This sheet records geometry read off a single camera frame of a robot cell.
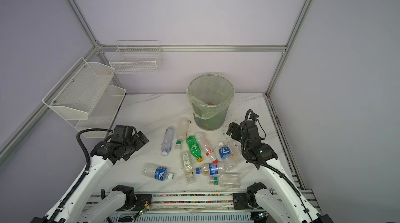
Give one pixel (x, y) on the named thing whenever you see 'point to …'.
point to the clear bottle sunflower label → (183, 128)
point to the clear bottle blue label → (159, 173)
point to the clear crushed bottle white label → (167, 140)
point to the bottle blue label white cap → (225, 153)
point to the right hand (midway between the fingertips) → (233, 128)
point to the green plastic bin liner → (210, 95)
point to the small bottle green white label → (186, 157)
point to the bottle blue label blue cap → (211, 169)
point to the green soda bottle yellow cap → (192, 142)
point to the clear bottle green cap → (228, 180)
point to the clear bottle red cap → (206, 146)
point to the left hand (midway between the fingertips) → (140, 145)
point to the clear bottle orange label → (235, 148)
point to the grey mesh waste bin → (217, 122)
